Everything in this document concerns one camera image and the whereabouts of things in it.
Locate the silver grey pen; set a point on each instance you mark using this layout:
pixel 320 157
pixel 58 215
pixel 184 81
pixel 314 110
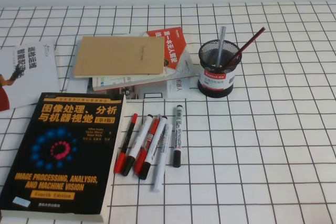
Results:
pixel 220 45

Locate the white leaflet under books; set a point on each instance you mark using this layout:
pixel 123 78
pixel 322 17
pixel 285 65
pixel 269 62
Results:
pixel 170 89

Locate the white booklet with robot picture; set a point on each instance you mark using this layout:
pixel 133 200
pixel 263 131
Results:
pixel 27 71

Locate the brown kraft notebook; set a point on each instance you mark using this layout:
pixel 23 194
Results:
pixel 119 55

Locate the red and black pen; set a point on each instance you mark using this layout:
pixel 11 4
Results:
pixel 122 156

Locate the black mesh pen holder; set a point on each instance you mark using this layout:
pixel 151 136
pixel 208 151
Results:
pixel 213 81

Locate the red and white book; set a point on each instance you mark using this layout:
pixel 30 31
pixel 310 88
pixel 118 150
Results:
pixel 177 63

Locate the white paper sheet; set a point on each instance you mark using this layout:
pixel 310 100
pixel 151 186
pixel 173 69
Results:
pixel 76 85

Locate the black and white marker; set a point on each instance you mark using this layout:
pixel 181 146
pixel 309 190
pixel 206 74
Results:
pixel 178 137

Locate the dark red pencil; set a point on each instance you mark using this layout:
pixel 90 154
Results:
pixel 240 51

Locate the white marker dark red cap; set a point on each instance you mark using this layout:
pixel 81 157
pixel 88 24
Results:
pixel 151 152

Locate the black image processing textbook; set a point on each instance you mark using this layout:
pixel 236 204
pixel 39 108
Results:
pixel 62 169

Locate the white marker black cap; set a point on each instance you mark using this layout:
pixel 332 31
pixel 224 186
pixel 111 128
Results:
pixel 130 159

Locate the white correction pen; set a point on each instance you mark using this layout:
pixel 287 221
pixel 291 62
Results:
pixel 160 171

